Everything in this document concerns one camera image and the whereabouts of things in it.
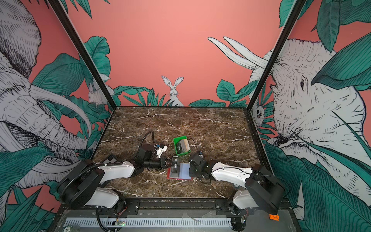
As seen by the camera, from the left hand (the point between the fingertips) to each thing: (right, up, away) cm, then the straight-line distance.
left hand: (175, 163), depth 81 cm
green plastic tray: (0, +8, +14) cm, 16 cm away
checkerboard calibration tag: (-40, 0, +7) cm, 41 cm away
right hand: (+8, -6, +3) cm, 11 cm away
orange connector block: (+51, -23, -11) cm, 57 cm away
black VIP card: (0, -4, +1) cm, 4 cm away
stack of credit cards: (+5, +8, +12) cm, 15 cm away
